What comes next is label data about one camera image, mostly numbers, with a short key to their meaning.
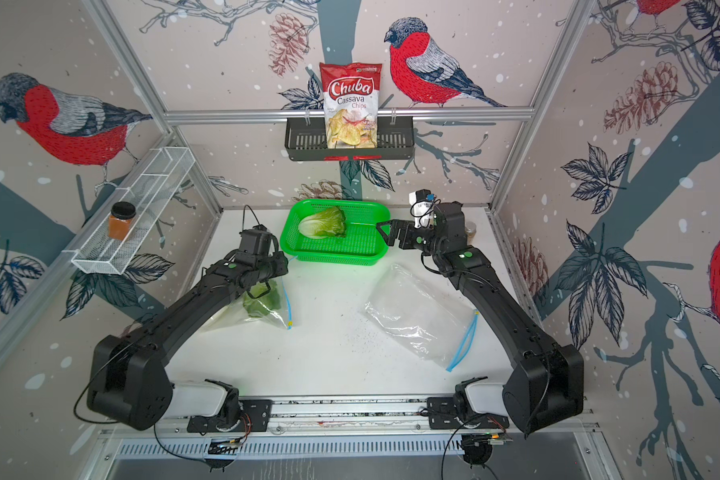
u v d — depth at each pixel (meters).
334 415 0.75
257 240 0.66
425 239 0.66
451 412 0.73
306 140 0.95
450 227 0.58
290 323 0.83
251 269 0.62
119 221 0.66
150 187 0.85
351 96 0.85
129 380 0.41
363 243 1.10
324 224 1.06
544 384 0.38
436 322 0.89
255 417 0.73
